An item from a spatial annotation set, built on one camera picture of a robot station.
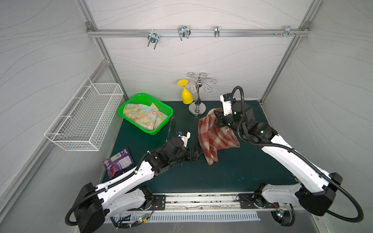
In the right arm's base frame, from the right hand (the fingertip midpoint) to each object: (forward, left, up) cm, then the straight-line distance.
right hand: (216, 110), depth 69 cm
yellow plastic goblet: (+29, +17, -20) cm, 39 cm away
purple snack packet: (-16, +55, -31) cm, 65 cm away
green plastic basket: (+33, +49, -26) cm, 65 cm away
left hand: (-14, +9, -18) cm, 24 cm away
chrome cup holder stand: (+31, +9, -34) cm, 47 cm away
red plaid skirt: (+2, -2, -30) cm, 31 cm away
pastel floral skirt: (+18, +45, -31) cm, 58 cm away
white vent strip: (-42, +38, -35) cm, 67 cm away
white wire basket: (-9, +64, -3) cm, 64 cm away
